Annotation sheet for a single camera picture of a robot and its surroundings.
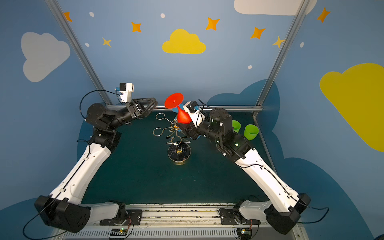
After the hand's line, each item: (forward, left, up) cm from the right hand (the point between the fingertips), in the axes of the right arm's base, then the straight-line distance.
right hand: (184, 115), depth 61 cm
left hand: (0, +11, +7) cm, 13 cm away
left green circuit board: (-39, +32, -46) cm, 68 cm away
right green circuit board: (-35, -31, -46) cm, 66 cm away
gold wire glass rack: (+6, +6, -41) cm, 42 cm away
